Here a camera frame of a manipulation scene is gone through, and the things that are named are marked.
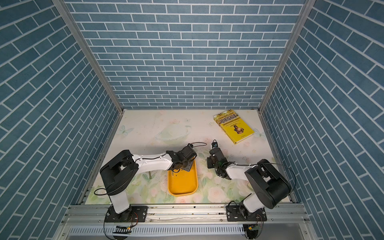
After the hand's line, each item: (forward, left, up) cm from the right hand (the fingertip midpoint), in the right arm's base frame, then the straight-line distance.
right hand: (210, 158), depth 94 cm
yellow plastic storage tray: (-16, +15, -1) cm, 22 cm away
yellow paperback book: (+25, -16, +3) cm, 30 cm away
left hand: (-6, +12, 0) cm, 13 cm away
